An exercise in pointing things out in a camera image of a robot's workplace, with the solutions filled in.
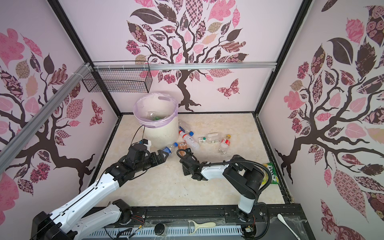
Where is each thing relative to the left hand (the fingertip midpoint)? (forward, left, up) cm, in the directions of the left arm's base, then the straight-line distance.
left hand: (163, 159), depth 78 cm
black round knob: (-31, -1, -5) cm, 31 cm away
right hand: (+4, -12, -14) cm, 19 cm away
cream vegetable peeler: (-28, -22, -14) cm, 38 cm away
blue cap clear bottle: (+32, -7, -12) cm, 35 cm away
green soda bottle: (+32, +9, -3) cm, 34 cm away
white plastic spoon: (-26, -61, -14) cm, 67 cm away
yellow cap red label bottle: (+17, -37, -11) cm, 42 cm away
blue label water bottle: (+12, 0, -10) cm, 16 cm away
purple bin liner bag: (+36, +10, +2) cm, 38 cm away
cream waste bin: (+15, +2, 0) cm, 15 cm away
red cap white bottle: (+19, -13, -10) cm, 25 cm away
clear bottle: (+30, +12, +2) cm, 32 cm away
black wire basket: (+49, +32, +18) cm, 62 cm away
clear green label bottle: (+26, -29, -16) cm, 42 cm away
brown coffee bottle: (+14, -9, -9) cm, 19 cm away
